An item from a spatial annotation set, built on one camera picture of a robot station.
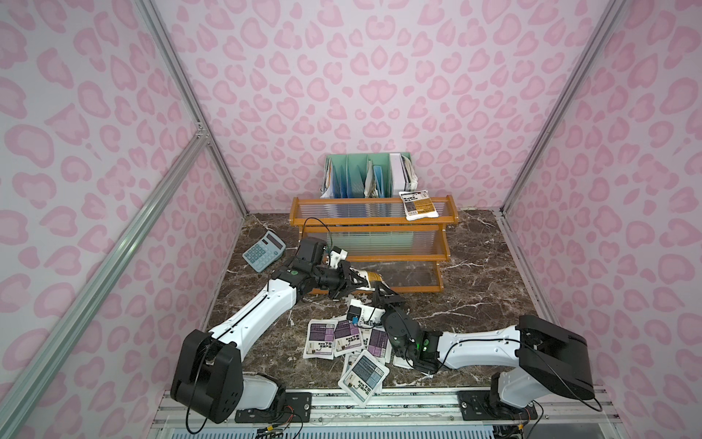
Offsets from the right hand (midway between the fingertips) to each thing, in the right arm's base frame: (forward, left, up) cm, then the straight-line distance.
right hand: (382, 284), depth 77 cm
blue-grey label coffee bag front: (-21, +5, -16) cm, 27 cm away
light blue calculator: (+22, +44, -15) cm, 51 cm away
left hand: (0, +4, +2) cm, 4 cm away
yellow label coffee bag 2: (+3, +3, 0) cm, 4 cm away
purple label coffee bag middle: (-10, +10, -16) cm, 21 cm away
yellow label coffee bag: (+19, -11, +12) cm, 25 cm away
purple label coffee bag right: (-12, +1, -16) cm, 20 cm away
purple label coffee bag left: (-10, +19, -16) cm, 27 cm away
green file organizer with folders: (+40, +4, +7) cm, 41 cm away
